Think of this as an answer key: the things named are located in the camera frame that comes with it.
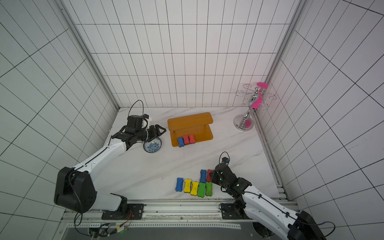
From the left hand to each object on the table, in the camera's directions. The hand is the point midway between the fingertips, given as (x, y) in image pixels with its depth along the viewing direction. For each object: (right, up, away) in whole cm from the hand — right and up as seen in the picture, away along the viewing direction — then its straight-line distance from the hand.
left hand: (161, 134), depth 84 cm
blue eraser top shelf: (+11, -27, -4) cm, 30 cm away
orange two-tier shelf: (+21, +5, +16) cm, 27 cm away
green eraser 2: (+27, -29, -5) cm, 40 cm away
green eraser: (+23, -30, -6) cm, 38 cm away
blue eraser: (+10, -6, +13) cm, 18 cm away
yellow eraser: (+15, -29, -5) cm, 33 cm away
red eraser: (+14, -6, +13) cm, 20 cm away
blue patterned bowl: (-8, -9, +13) cm, 18 cm away
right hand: (+26, -24, 0) cm, 35 cm away
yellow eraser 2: (+19, -30, -6) cm, 36 cm away
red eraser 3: (+27, -23, -1) cm, 36 cm away
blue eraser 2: (+24, -24, -1) cm, 34 cm away
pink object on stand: (+59, +20, +7) cm, 63 cm away
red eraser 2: (+18, -5, +13) cm, 23 cm away
